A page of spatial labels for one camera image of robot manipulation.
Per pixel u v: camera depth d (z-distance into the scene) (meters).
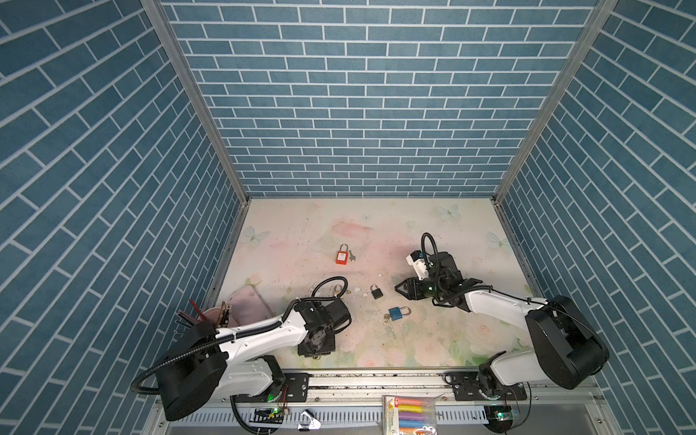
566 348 0.44
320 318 0.61
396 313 0.87
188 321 0.72
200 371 0.41
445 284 0.71
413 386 0.75
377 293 0.91
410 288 0.81
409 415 0.69
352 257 1.02
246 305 0.87
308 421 0.69
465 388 0.74
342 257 0.99
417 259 0.82
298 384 0.74
